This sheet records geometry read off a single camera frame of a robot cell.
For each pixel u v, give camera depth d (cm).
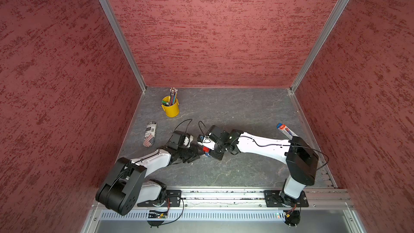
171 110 100
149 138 91
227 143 60
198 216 77
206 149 75
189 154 77
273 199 73
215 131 65
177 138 72
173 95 96
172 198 74
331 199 76
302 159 45
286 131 97
